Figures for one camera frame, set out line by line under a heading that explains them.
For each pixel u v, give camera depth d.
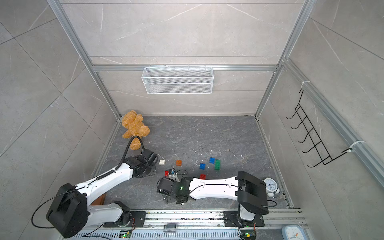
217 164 0.92
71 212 0.40
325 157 0.58
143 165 0.65
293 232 0.68
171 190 0.56
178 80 1.00
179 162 0.94
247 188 0.47
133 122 1.04
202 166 0.91
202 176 0.85
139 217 0.73
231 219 0.73
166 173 0.73
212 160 0.94
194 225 0.73
